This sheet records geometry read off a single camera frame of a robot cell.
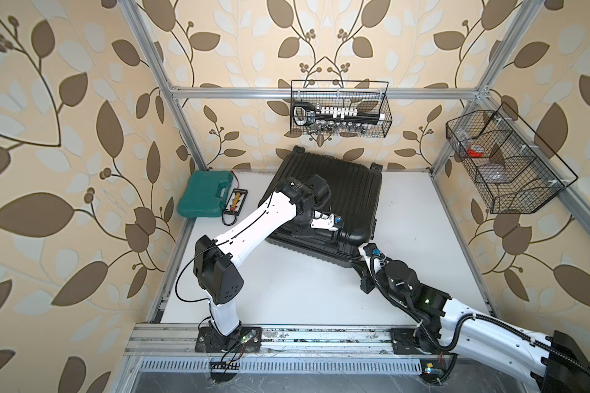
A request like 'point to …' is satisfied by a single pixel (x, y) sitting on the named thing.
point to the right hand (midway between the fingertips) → (352, 263)
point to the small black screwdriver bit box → (236, 201)
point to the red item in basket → (473, 153)
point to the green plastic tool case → (205, 194)
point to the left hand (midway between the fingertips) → (302, 221)
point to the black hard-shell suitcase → (356, 196)
